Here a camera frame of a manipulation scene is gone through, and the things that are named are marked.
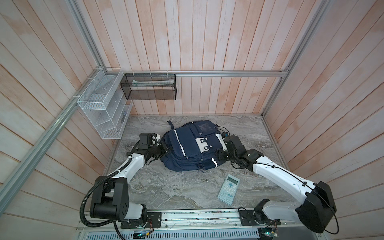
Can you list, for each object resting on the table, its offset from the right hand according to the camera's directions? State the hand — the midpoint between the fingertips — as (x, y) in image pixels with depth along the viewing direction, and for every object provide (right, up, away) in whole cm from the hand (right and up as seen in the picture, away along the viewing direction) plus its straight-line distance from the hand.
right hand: (218, 151), depth 83 cm
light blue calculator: (+6, -21, -2) cm, 22 cm away
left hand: (-26, 0, +3) cm, 27 cm away
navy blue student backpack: (-14, +2, +6) cm, 15 cm away
